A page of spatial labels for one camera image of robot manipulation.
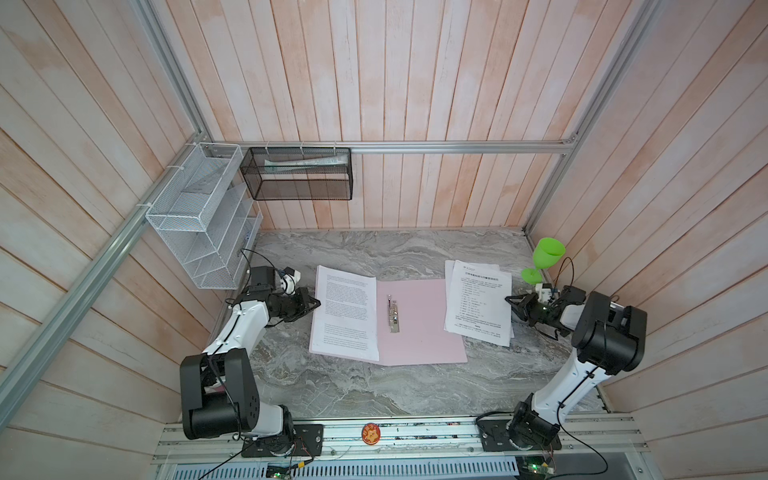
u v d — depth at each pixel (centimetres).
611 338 52
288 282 78
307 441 73
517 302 92
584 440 62
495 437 73
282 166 90
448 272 107
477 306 98
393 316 94
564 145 93
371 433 75
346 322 87
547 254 94
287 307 76
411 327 93
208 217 72
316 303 86
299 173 104
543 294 92
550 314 79
